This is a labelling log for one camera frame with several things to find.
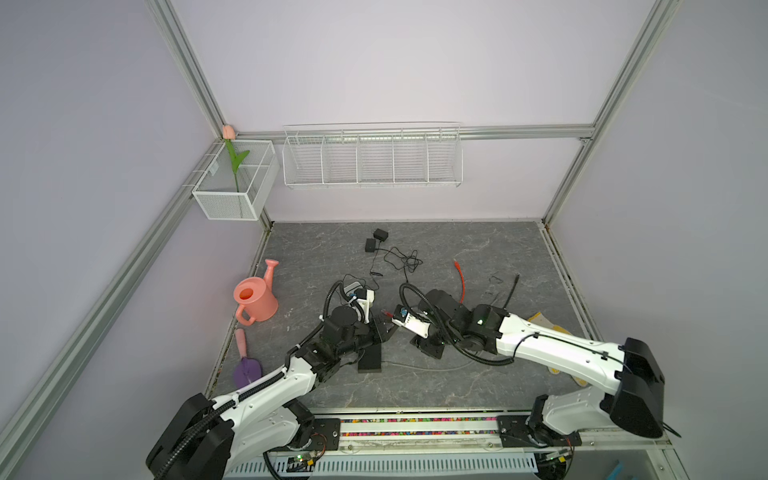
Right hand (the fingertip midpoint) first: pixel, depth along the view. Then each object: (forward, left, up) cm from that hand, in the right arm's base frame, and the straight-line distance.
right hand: (416, 334), depth 77 cm
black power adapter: (+40, +16, -11) cm, 45 cm away
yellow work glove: (+11, -40, -14) cm, 44 cm away
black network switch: (-3, +13, -12) cm, 17 cm away
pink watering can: (+12, +46, -1) cm, 48 cm away
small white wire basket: (+41, +53, +19) cm, 69 cm away
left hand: (+2, +4, +1) cm, 4 cm away
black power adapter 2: (+46, +12, -11) cm, 49 cm away
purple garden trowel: (-6, +47, -11) cm, 49 cm away
